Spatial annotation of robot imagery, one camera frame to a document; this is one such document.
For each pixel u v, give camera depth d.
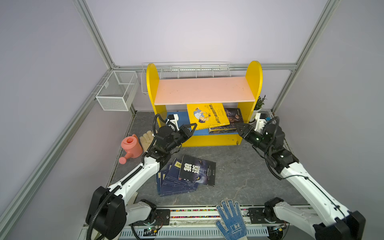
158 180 0.83
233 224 0.72
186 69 0.94
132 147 0.87
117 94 0.92
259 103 1.02
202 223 0.73
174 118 0.70
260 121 0.65
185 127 0.66
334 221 0.39
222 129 0.87
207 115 0.78
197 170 0.86
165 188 0.80
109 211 0.39
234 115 0.91
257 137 0.62
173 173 0.83
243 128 0.65
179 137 0.66
